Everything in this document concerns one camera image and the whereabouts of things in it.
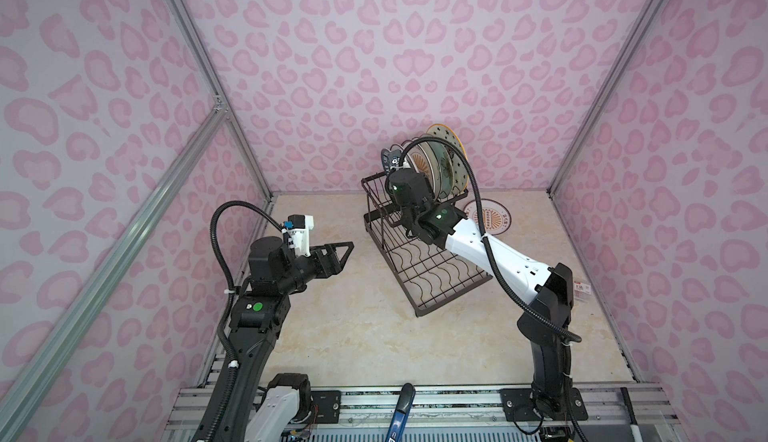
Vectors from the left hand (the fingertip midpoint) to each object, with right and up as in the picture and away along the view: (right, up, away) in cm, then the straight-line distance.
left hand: (343, 243), depth 70 cm
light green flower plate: (+26, +21, +18) cm, 38 cm away
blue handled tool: (+14, -39, -1) cm, 41 cm away
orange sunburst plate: (+50, +6, +44) cm, 67 cm away
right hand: (+16, +18, +9) cm, 26 cm away
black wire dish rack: (+24, -13, +26) cm, 37 cm away
